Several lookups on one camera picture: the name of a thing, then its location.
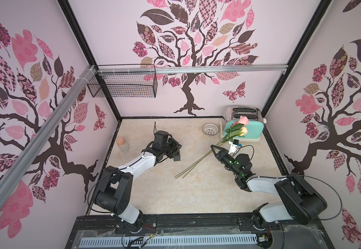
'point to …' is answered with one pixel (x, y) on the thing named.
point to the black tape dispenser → (177, 156)
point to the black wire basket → (125, 81)
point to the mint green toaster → (255, 126)
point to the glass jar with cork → (124, 147)
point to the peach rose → (244, 132)
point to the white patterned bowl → (210, 129)
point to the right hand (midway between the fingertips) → (210, 146)
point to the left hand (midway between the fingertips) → (183, 146)
